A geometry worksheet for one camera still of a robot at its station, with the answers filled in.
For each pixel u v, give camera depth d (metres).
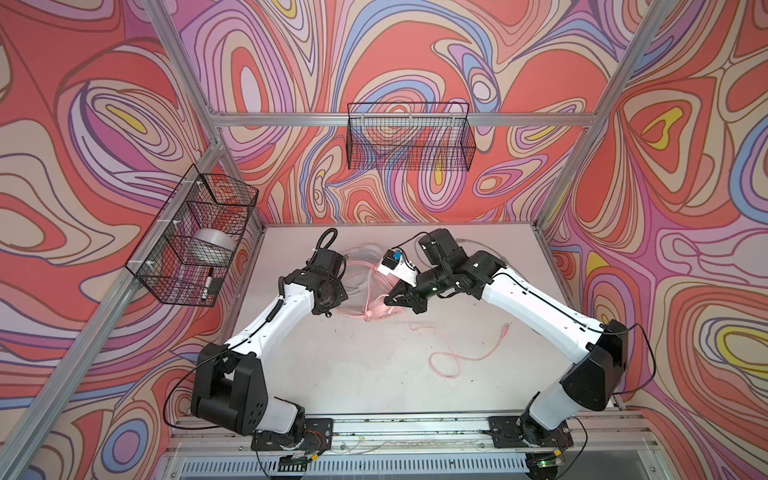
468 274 0.53
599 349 0.42
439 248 0.57
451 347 0.87
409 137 0.96
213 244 0.70
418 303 0.62
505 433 0.73
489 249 1.11
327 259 0.67
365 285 0.91
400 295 0.65
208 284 0.72
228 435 0.75
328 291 0.63
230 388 0.42
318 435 0.73
